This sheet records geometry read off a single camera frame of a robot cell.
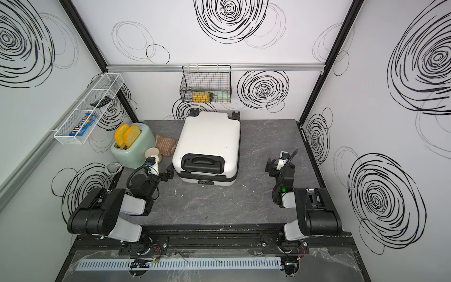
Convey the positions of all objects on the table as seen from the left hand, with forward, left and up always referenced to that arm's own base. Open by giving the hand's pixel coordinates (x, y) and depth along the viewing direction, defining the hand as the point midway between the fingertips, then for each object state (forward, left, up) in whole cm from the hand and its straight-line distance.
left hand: (164, 160), depth 87 cm
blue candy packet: (+4, +26, +23) cm, 35 cm away
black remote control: (+17, +26, +23) cm, 39 cm away
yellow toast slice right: (+9, +16, +9) cm, 21 cm away
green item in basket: (+25, -28, +22) cm, 43 cm away
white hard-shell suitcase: (+1, -22, +8) cm, 24 cm away
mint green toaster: (+3, +17, -2) cm, 17 cm away
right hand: (+3, -60, -1) cm, 60 cm away
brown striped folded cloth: (+17, +6, -10) cm, 21 cm away
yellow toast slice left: (+9, +22, +9) cm, 25 cm away
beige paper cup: (+11, +11, -9) cm, 18 cm away
